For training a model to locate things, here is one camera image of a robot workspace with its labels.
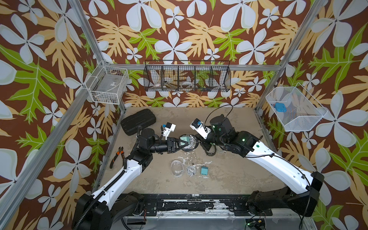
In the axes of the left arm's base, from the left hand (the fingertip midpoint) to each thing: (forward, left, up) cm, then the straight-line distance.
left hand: (188, 145), depth 66 cm
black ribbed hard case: (+35, +33, -22) cm, 53 cm away
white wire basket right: (+23, -64, 0) cm, 68 cm away
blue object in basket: (+28, -57, -3) cm, 64 cm away
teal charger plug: (-2, -11, -27) cm, 29 cm away
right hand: (+6, -3, 0) cm, 6 cm away
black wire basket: (+52, 0, +3) cm, 52 cm away
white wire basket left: (+39, +50, +6) cm, 64 cm away
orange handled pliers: (+12, +45, -28) cm, 54 cm away
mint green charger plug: (+3, +1, +1) cm, 3 cm away
